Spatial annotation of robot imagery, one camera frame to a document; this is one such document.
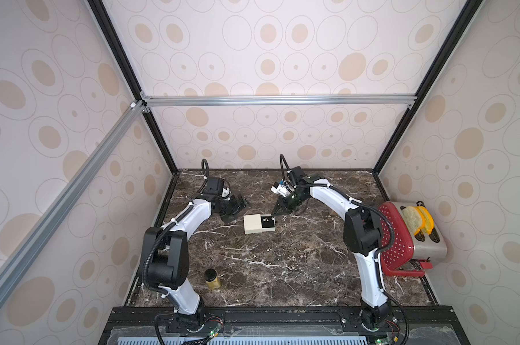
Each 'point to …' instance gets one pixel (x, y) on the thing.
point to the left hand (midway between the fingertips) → (250, 206)
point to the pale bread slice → (414, 218)
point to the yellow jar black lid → (211, 279)
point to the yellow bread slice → (426, 218)
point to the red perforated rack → (397, 259)
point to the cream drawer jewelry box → (258, 223)
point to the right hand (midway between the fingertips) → (271, 218)
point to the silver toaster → (427, 248)
